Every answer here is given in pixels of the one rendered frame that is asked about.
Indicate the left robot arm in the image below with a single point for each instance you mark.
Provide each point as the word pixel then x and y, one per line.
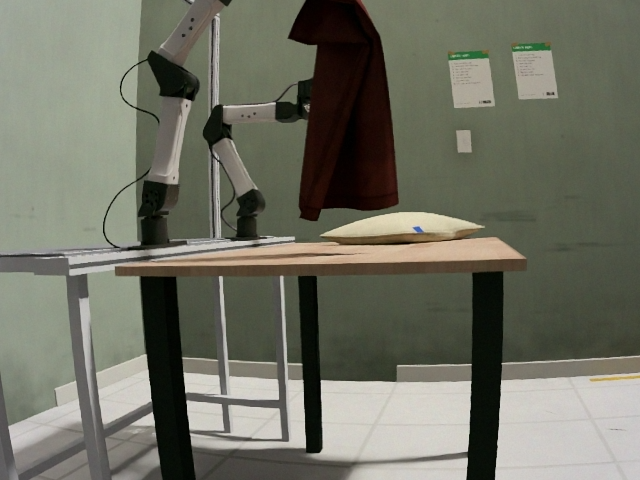
pixel 250 200

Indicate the cream pillow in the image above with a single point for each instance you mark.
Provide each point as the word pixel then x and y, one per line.
pixel 401 228

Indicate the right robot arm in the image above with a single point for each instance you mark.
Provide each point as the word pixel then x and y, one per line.
pixel 160 192

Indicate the dark red pillowcase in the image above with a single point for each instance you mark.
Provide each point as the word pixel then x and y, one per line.
pixel 349 156

